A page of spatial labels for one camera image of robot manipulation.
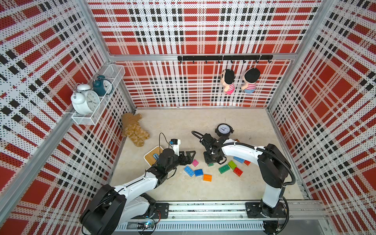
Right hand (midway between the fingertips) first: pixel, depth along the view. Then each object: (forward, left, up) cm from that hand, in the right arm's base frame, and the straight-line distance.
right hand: (212, 160), depth 88 cm
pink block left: (-1, +11, -2) cm, 11 cm away
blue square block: (-7, +9, -2) cm, 11 cm away
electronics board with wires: (-33, +34, -1) cm, 47 cm away
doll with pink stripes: (+45, -11, +27) cm, 53 cm away
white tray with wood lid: (+1, +39, +2) cm, 39 cm away
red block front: (-6, -15, -2) cm, 16 cm away
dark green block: (-3, +1, 0) cm, 3 cm away
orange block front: (-10, +3, -2) cm, 11 cm away
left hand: (+2, +12, +7) cm, 14 cm away
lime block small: (-2, -12, -2) cm, 13 cm away
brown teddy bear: (+20, +53, +7) cm, 57 cm away
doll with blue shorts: (+46, -27, +28) cm, 60 cm away
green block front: (-5, -7, -2) cm, 9 cm away
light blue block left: (-6, +14, -2) cm, 16 cm away
